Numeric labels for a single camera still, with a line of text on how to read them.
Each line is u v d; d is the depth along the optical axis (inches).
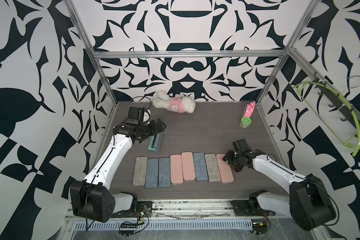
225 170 33.2
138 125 23.5
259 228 28.0
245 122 40.6
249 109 40.4
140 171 32.8
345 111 23.3
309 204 16.2
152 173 32.7
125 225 28.7
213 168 33.5
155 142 35.1
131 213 27.6
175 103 42.5
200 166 33.4
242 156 26.1
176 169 33.6
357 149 20.7
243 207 29.2
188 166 33.6
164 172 32.8
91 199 15.2
